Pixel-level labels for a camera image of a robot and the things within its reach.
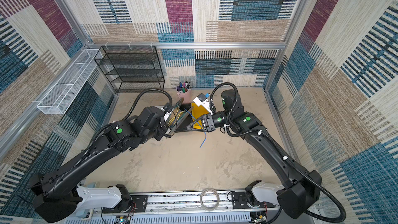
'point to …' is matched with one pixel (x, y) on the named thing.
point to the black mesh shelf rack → (132, 68)
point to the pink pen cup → (185, 93)
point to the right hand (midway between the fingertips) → (189, 132)
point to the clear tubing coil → (207, 190)
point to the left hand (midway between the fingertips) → (162, 119)
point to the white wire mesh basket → (59, 98)
